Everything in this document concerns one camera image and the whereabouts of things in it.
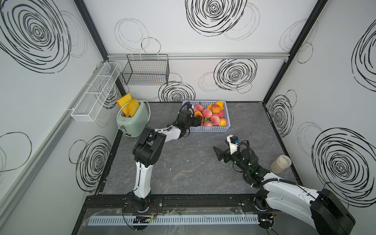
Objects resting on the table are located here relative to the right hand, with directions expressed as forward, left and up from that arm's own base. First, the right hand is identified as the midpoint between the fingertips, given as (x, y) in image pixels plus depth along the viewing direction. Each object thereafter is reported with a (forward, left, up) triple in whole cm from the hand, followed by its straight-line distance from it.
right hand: (220, 145), depth 80 cm
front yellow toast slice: (+21, +52, +7) cm, 57 cm away
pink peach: (+35, +12, -8) cm, 38 cm away
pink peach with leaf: (+21, +1, -5) cm, 22 cm away
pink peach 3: (+31, -5, -9) cm, 32 cm away
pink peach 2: (+26, +6, -3) cm, 27 cm away
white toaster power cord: (+28, +52, +5) cm, 60 cm away
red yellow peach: (+30, 0, -4) cm, 31 cm away
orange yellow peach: (+23, -5, -9) cm, 25 cm away
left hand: (+24, +13, -5) cm, 27 cm away
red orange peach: (+20, +5, -8) cm, 22 cm away
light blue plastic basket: (+17, +4, -10) cm, 20 cm away
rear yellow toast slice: (+26, +59, +8) cm, 65 cm away
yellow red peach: (+25, +12, -2) cm, 28 cm away
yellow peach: (+36, -5, -6) cm, 37 cm away
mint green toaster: (+12, +50, 0) cm, 52 cm away
